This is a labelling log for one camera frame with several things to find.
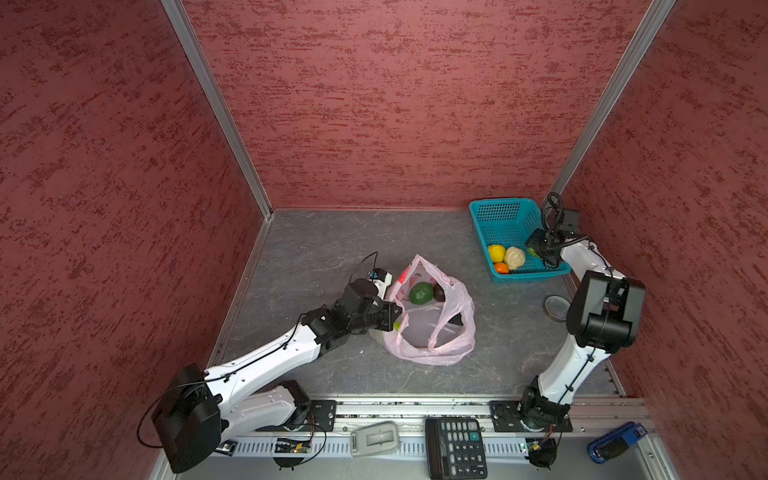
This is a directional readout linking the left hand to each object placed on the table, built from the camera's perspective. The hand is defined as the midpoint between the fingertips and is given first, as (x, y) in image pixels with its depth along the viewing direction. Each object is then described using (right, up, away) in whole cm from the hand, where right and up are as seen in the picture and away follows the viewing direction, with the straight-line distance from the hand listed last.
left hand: (401, 317), depth 77 cm
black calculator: (+13, -29, -9) cm, 33 cm away
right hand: (+44, +18, +20) cm, 52 cm away
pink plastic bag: (+10, 0, -2) cm, 10 cm away
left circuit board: (-29, -31, -5) cm, 43 cm away
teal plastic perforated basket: (+46, +27, +40) cm, 67 cm away
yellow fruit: (+34, +16, +24) cm, 45 cm away
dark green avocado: (+7, +3, +15) cm, 16 cm away
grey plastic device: (-6, -27, -8) cm, 29 cm away
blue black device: (+51, -28, -8) cm, 59 cm away
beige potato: (+40, +14, +23) cm, 48 cm away
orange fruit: (+35, +11, +22) cm, 42 cm away
